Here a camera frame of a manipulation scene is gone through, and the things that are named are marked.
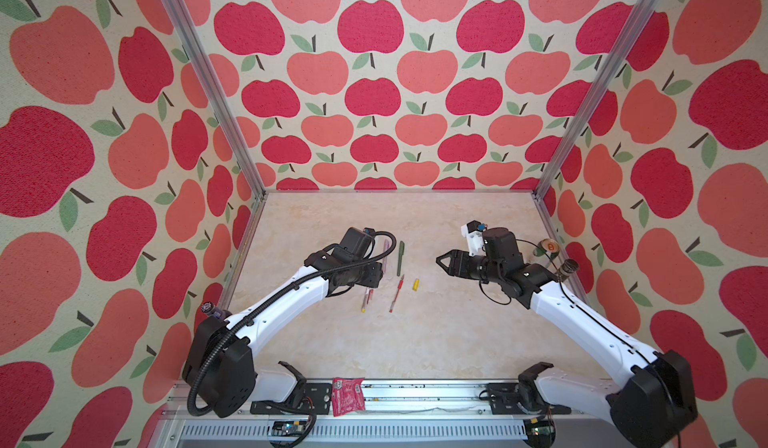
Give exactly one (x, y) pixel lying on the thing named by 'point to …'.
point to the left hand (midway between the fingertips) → (380, 273)
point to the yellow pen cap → (416, 284)
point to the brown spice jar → (569, 267)
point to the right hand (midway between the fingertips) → (450, 258)
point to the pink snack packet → (348, 395)
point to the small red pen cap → (369, 296)
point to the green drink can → (550, 246)
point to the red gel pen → (397, 291)
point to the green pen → (402, 246)
